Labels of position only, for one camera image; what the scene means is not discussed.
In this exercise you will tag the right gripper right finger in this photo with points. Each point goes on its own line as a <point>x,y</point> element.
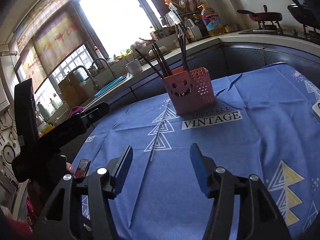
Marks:
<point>259,216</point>

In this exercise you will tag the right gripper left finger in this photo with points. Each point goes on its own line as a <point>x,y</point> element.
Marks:
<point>79,202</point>

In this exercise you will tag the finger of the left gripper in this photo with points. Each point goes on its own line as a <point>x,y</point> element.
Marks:
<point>94,114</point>

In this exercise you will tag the chrome kitchen faucet near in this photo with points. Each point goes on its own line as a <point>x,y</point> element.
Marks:
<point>80,78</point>

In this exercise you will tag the chrome kitchen faucet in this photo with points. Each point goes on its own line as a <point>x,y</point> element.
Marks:
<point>102,63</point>
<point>80,78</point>

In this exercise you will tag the chrome kitchen faucet far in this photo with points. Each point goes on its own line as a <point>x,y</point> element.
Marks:
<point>102,63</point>

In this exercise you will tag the magenta cloth rag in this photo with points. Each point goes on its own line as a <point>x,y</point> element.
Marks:
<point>75,110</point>

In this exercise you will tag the wooden cutting board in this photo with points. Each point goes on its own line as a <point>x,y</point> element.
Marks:
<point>72,93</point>

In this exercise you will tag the smartphone with red screen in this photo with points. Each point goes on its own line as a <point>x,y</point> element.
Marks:
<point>82,168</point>

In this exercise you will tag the blue plastic basin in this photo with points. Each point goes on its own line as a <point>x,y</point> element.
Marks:
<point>109,86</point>

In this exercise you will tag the white ceramic mug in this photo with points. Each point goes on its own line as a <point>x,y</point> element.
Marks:
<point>134,67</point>

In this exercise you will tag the dark chopstick leaning left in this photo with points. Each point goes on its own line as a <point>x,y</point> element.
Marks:
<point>149,63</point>

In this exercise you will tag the dark chopstick pair centre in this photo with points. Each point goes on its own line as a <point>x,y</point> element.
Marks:
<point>161,61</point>

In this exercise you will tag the patterned roller blind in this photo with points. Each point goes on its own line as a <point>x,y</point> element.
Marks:
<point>48,34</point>

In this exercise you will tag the blue patterned tablecloth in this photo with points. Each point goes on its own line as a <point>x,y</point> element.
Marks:
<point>264,124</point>

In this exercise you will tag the pink plastic utensil holder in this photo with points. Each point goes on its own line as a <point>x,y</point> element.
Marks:
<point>189,91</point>

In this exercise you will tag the small white square device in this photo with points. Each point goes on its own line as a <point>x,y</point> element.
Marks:
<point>316,110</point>

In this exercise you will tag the dark chopsticks bundle right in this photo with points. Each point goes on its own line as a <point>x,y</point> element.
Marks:
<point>181,40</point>

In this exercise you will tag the white jug container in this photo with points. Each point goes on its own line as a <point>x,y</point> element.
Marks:
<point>194,29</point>

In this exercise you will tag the yellow cooking oil bottle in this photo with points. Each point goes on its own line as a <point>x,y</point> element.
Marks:
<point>212,21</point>

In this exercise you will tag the snack bags on shelf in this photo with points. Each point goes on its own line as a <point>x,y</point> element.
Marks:
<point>185,5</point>

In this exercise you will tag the black gas stove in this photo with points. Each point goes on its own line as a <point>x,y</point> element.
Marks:
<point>303,32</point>

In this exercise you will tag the red frying pan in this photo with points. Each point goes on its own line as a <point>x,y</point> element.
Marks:
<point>262,16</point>

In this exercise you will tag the black wok with lid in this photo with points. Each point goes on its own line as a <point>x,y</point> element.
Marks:
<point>303,14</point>

